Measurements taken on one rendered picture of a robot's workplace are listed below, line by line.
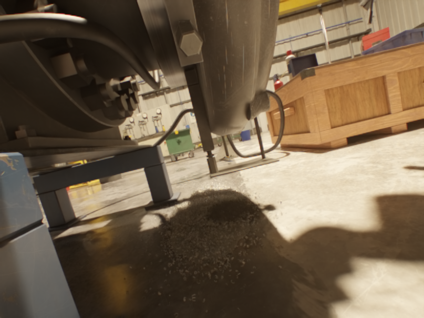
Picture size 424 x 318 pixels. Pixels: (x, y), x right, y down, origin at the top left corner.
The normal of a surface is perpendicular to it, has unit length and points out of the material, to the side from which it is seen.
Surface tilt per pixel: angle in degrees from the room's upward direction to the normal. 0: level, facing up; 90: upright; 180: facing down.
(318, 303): 0
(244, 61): 141
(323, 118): 90
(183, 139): 90
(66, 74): 101
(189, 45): 130
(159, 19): 135
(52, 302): 90
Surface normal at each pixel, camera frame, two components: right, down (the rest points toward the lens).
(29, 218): 0.97, -0.24
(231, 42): 0.20, 0.77
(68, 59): 0.06, 0.29
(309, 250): -0.24, -0.97
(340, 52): -0.09, 0.14
